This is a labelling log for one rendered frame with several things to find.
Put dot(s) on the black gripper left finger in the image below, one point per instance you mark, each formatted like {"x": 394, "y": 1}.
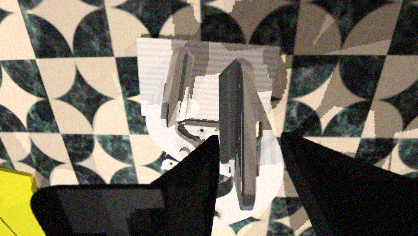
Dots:
{"x": 181, "y": 202}

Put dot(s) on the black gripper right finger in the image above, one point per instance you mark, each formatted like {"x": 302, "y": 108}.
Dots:
{"x": 344, "y": 196}

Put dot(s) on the yellow flat plate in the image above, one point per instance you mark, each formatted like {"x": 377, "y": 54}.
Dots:
{"x": 16, "y": 218}

